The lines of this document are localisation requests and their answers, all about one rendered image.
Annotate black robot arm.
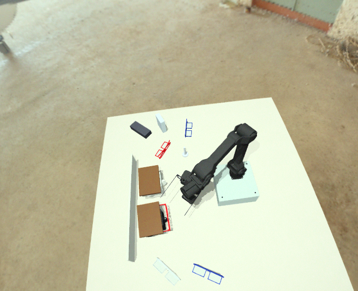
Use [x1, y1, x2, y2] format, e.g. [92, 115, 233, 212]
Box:
[180, 123, 257, 199]

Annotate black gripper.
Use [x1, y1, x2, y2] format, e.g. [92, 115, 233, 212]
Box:
[182, 187, 205, 204]

